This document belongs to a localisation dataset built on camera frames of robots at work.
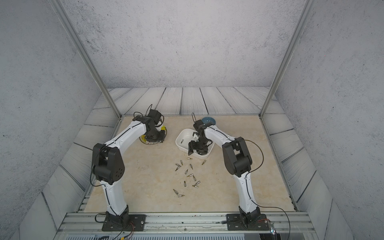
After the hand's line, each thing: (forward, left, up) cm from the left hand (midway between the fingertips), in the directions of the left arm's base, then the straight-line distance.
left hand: (165, 140), depth 93 cm
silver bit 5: (-22, -20, -11) cm, 31 cm away
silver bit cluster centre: (-12, -15, -11) cm, 22 cm away
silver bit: (+7, -9, -10) cm, 15 cm away
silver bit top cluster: (-7, -14, -10) cm, 19 cm away
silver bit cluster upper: (-8, -9, -12) cm, 17 cm away
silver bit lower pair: (-24, -18, -11) cm, 32 cm away
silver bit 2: (-15, -12, -11) cm, 22 cm away
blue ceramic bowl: (+22, -28, -5) cm, 36 cm away
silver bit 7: (-19, -17, -11) cm, 28 cm away
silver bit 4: (-22, -12, -12) cm, 28 cm away
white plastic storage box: (+8, -9, -8) cm, 15 cm away
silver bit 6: (-27, -8, -11) cm, 31 cm away
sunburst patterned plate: (+5, +10, -9) cm, 14 cm away
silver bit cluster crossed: (-13, -7, -11) cm, 18 cm away
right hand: (-6, -17, -6) cm, 19 cm away
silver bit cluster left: (-11, -7, -11) cm, 17 cm away
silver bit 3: (-18, -15, -10) cm, 25 cm away
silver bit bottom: (-29, -10, -10) cm, 32 cm away
